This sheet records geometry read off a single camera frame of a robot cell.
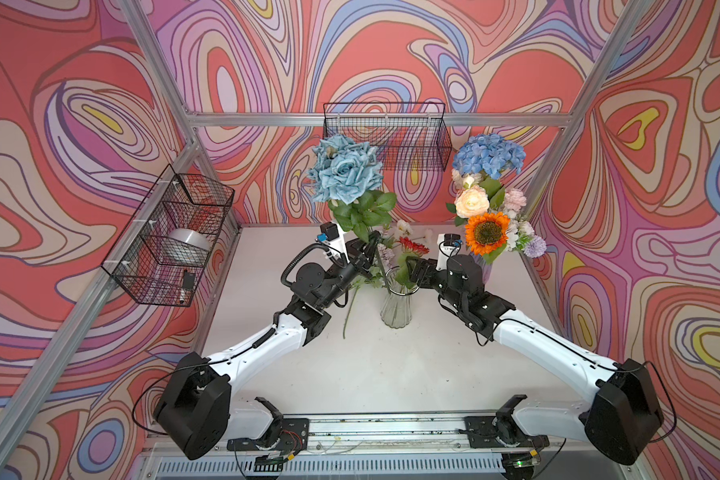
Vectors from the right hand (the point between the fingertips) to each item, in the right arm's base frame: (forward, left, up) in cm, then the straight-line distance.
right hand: (417, 265), depth 80 cm
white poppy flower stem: (+28, -1, -13) cm, 30 cm away
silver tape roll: (-1, +57, +12) cm, 59 cm away
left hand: (-3, +10, +16) cm, 20 cm away
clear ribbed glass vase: (-2, +5, -22) cm, 22 cm away
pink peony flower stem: (+15, -28, +10) cm, 33 cm away
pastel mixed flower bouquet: (+3, -27, +7) cm, 28 cm away
